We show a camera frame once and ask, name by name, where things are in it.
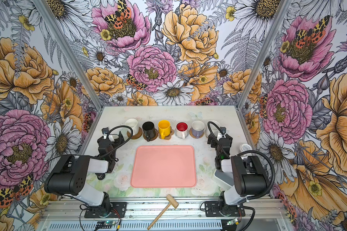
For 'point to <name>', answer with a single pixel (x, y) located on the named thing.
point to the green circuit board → (104, 224)
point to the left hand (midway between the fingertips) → (113, 136)
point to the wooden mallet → (173, 202)
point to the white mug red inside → (181, 129)
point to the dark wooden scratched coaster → (153, 138)
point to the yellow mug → (164, 127)
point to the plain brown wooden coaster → (139, 134)
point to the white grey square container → (225, 179)
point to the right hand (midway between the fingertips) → (218, 135)
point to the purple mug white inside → (197, 128)
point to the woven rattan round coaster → (190, 133)
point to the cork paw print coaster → (167, 137)
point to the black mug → (149, 130)
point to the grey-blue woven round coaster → (175, 134)
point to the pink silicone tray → (164, 166)
